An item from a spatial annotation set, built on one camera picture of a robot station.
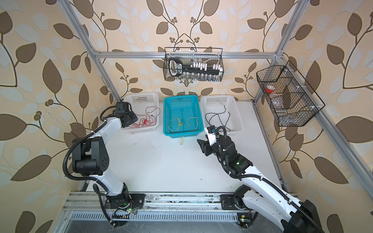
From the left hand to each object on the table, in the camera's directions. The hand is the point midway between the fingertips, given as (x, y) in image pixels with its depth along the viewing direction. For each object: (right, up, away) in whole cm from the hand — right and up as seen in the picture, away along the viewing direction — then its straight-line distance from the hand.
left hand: (133, 116), depth 94 cm
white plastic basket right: (+63, +4, +21) cm, 66 cm away
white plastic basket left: (+1, +9, +21) cm, 23 cm away
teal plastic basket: (+31, 0, +17) cm, 36 cm away
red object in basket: (+83, +15, -14) cm, 85 cm away
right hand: (+45, -12, -18) cm, 50 cm away
